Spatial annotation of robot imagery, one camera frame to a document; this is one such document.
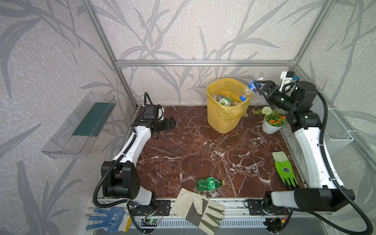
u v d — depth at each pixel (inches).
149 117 25.7
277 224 27.8
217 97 38.6
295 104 19.2
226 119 33.2
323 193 15.1
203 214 28.2
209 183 31.0
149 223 28.2
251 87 26.7
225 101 37.8
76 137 25.5
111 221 27.4
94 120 25.9
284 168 34.1
